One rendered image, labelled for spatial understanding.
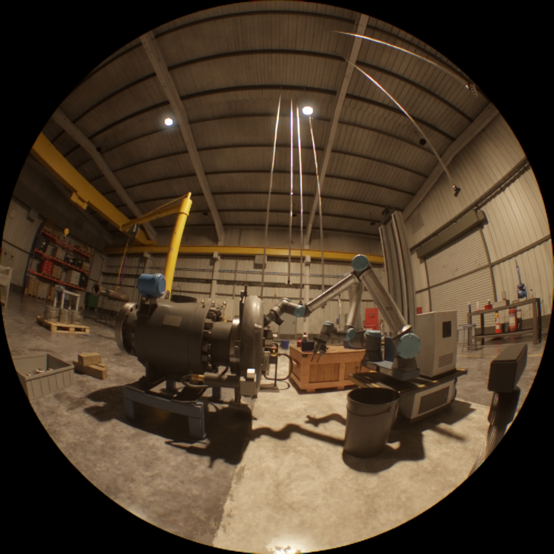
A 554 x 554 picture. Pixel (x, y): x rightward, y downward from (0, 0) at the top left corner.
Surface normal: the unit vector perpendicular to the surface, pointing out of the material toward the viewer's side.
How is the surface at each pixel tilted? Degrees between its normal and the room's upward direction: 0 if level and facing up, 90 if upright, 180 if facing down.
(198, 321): 59
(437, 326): 90
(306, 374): 90
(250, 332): 73
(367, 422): 93
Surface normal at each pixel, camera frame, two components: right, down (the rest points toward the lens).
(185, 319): 0.13, -0.73
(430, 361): -1.00, -0.05
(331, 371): 0.12, -0.25
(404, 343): -0.51, -0.17
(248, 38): -0.05, 0.99
